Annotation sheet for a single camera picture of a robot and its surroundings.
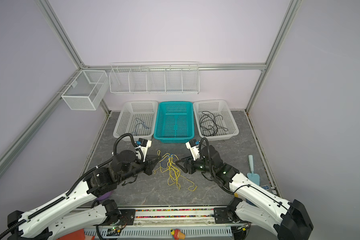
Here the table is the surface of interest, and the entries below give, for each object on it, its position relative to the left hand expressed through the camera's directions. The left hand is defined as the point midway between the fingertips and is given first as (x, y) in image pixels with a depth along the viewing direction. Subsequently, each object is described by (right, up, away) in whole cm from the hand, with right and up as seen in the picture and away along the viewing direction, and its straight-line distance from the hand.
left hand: (160, 160), depth 68 cm
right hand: (+8, -2, +4) cm, 10 cm away
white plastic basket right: (+37, +30, +49) cm, 69 cm away
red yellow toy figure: (+8, -33, -1) cm, 34 cm away
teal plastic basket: (+3, +18, +45) cm, 49 cm away
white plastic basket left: (-20, +27, +52) cm, 62 cm away
